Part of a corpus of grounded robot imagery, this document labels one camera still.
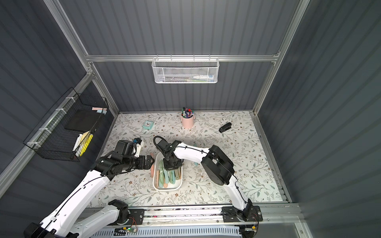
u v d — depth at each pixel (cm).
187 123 108
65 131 73
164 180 84
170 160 77
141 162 68
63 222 39
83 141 63
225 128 107
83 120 77
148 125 109
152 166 73
